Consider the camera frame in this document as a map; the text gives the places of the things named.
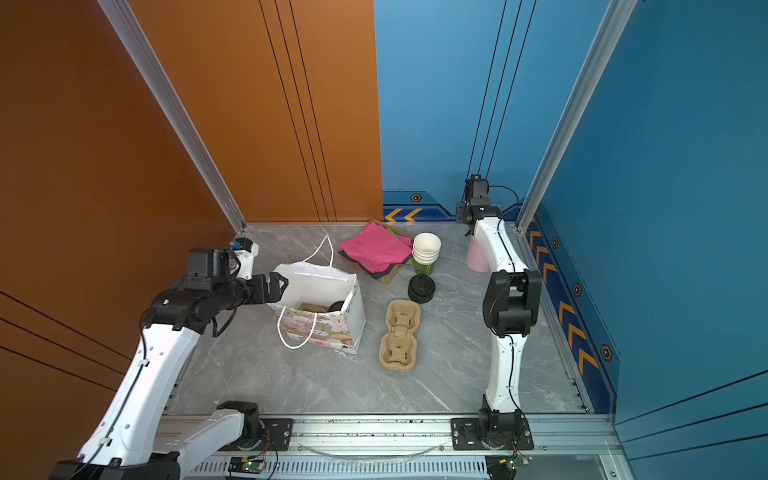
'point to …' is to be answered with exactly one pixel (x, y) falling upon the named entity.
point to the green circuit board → (245, 465)
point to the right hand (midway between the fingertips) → (469, 208)
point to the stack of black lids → (421, 288)
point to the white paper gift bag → (320, 285)
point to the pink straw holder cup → (476, 257)
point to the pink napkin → (375, 248)
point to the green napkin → (389, 229)
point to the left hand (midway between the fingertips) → (270, 278)
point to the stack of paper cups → (426, 248)
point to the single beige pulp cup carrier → (308, 307)
